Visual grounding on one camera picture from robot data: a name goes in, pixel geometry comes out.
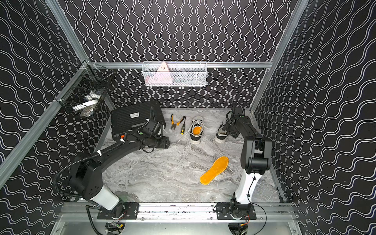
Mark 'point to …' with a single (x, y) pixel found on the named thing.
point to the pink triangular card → (162, 75)
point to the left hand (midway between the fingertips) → (165, 141)
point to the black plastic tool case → (124, 118)
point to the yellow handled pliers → (172, 122)
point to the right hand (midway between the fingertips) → (229, 130)
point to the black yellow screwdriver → (183, 129)
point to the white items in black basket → (86, 109)
